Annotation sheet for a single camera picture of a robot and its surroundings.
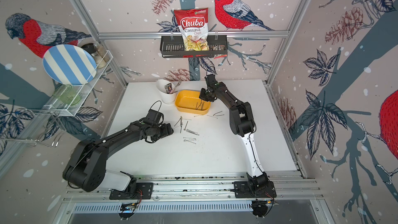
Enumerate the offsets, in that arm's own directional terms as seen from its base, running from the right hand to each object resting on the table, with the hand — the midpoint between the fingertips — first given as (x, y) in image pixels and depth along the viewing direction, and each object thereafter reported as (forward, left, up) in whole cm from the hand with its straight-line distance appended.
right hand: (199, 96), depth 105 cm
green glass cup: (-25, +58, +30) cm, 70 cm away
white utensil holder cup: (+4, +23, +1) cm, 24 cm away
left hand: (-25, +16, -1) cm, 30 cm away
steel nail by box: (-12, -9, -7) cm, 16 cm away
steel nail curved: (-9, -12, -6) cm, 16 cm away
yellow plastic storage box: (+1, +9, -8) cm, 12 cm away
